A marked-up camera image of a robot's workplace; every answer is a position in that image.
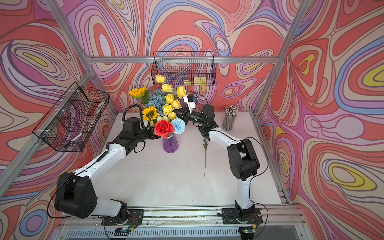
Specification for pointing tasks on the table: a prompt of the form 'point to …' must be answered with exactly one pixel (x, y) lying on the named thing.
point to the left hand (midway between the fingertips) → (161, 129)
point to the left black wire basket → (68, 126)
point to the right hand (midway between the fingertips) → (172, 114)
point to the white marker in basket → (77, 136)
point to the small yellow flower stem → (205, 144)
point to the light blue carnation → (179, 125)
